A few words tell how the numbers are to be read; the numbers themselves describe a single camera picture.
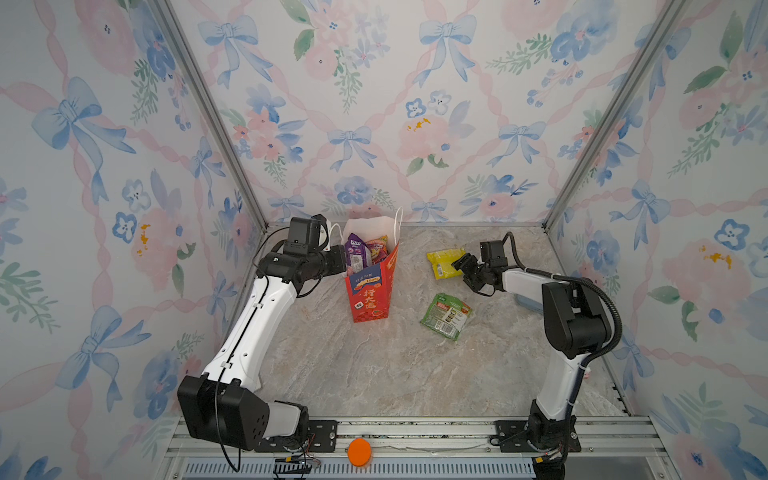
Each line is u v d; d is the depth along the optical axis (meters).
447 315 0.95
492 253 0.82
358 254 0.83
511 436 0.72
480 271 0.88
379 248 0.91
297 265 0.52
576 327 0.53
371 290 0.83
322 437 0.74
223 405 0.39
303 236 0.58
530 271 0.68
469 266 0.92
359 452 0.65
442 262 1.06
